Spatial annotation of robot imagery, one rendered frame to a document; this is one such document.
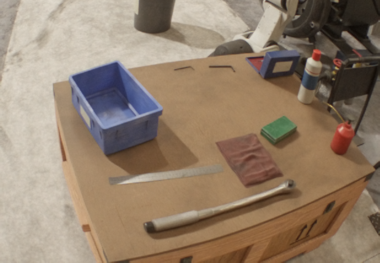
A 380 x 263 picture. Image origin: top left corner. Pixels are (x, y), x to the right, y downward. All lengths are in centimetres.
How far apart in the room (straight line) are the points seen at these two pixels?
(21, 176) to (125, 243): 93
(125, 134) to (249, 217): 43
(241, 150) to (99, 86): 52
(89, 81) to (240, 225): 69
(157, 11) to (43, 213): 164
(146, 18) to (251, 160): 172
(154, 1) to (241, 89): 131
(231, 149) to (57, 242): 79
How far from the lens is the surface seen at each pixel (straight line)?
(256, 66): 173
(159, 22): 282
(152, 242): 105
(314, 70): 152
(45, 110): 219
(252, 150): 130
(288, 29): 258
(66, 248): 159
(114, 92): 148
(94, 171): 120
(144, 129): 125
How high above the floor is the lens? 135
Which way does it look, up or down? 39 degrees down
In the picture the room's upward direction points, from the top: 9 degrees clockwise
